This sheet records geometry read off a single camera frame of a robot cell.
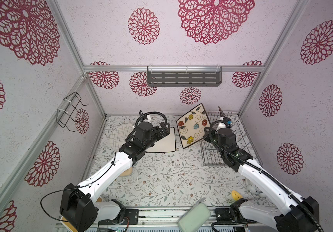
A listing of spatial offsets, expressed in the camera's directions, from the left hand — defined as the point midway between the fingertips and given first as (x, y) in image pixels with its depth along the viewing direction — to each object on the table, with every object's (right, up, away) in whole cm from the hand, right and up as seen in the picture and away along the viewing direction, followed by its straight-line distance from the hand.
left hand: (164, 129), depth 77 cm
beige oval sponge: (-22, -26, +9) cm, 35 cm away
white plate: (+2, -10, +24) cm, 26 cm away
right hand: (+22, +2, -1) cm, 22 cm away
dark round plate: (+39, +12, +22) cm, 46 cm away
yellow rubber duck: (+39, -36, +3) cm, 53 cm away
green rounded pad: (+16, -45, -5) cm, 48 cm away
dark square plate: (+16, +2, +9) cm, 19 cm away
